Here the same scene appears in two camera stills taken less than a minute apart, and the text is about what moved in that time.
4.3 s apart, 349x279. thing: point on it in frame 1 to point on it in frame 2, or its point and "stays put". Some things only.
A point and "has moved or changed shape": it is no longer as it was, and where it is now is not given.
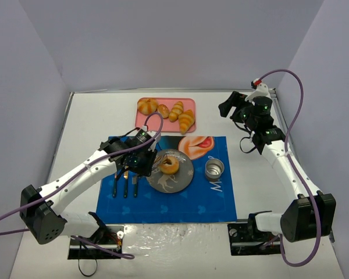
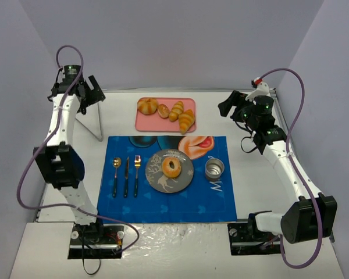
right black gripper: x=236 y=104 stays put
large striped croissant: x=186 y=120 stays put
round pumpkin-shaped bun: x=147 y=106 stays put
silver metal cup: x=214 y=167 stays put
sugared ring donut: x=169 y=165 has moved or changed shape
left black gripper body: x=150 y=161 to x=92 y=91
